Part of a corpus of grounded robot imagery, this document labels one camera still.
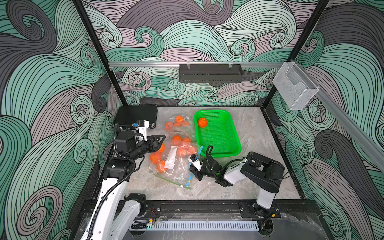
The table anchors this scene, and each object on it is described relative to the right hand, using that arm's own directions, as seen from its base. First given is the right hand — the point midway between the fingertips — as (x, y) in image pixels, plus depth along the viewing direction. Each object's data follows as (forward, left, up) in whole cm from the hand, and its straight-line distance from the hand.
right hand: (188, 168), depth 87 cm
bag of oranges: (+30, +6, +6) cm, 31 cm away
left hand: (+6, +12, +28) cm, 31 cm away
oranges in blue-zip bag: (+10, +2, +6) cm, 12 cm away
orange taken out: (+30, -10, +6) cm, 32 cm away
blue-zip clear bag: (+1, +10, +8) cm, 13 cm away
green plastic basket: (+26, -23, -1) cm, 35 cm away
